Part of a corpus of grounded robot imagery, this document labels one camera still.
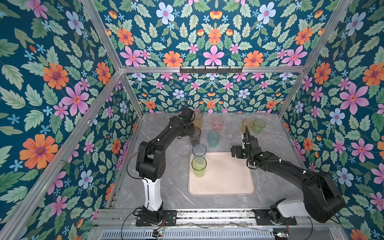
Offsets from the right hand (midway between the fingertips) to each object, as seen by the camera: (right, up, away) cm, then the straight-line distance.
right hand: (237, 148), depth 90 cm
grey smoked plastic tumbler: (-26, +5, +3) cm, 27 cm away
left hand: (-28, +13, +3) cm, 31 cm away
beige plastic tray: (-8, -16, -2) cm, 18 cm away
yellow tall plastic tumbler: (-24, +18, +12) cm, 33 cm away
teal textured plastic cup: (-14, +7, +3) cm, 16 cm away
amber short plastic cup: (+11, +16, +15) cm, 25 cm away
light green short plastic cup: (+20, +15, +19) cm, 31 cm away
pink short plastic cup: (-10, +16, +20) cm, 27 cm away
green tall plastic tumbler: (-23, -8, -8) cm, 26 cm away
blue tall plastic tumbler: (-23, 0, -5) cm, 24 cm away
